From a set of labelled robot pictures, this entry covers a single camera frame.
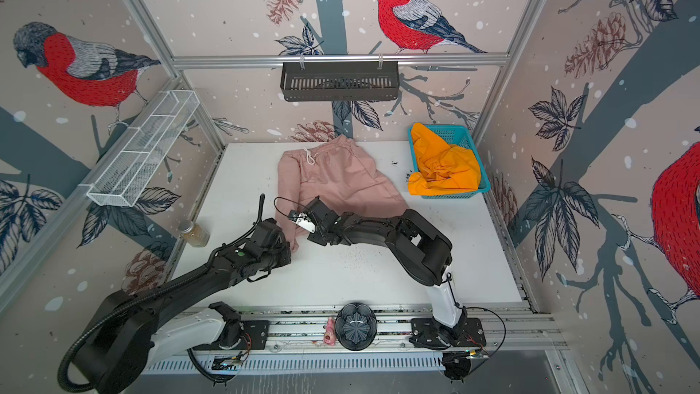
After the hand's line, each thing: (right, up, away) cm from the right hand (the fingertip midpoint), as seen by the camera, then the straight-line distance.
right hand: (315, 225), depth 93 cm
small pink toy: (+8, -25, -22) cm, 34 cm away
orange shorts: (+49, +20, +13) cm, 55 cm away
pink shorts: (+8, +19, +16) cm, 26 cm away
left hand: (-7, -7, -8) cm, 13 cm away
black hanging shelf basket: (+8, +54, +11) cm, 56 cm away
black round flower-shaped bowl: (+14, -24, -19) cm, 34 cm away
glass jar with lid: (-38, -1, -8) cm, 39 cm away
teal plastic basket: (+57, +34, +23) cm, 71 cm away
